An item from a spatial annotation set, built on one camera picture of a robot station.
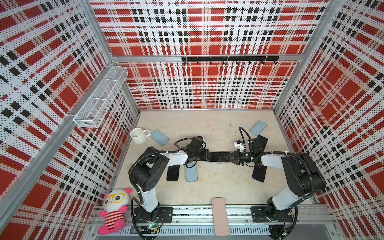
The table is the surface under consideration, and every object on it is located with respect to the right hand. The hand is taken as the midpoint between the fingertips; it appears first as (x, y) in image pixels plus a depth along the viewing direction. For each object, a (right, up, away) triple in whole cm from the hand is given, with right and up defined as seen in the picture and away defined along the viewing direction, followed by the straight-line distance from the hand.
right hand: (226, 160), depth 87 cm
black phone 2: (+20, -8, 0) cm, 21 cm away
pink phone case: (-6, -24, -16) cm, 29 cm away
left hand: (-10, 0, +6) cm, 12 cm away
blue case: (-44, +12, +18) cm, 49 cm away
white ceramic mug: (-57, +13, +11) cm, 59 cm away
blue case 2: (+29, +19, +25) cm, 42 cm away
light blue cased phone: (-21, -8, +1) cm, 23 cm away
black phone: (-32, -8, +1) cm, 33 cm away
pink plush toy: (-57, -18, -16) cm, 62 cm away
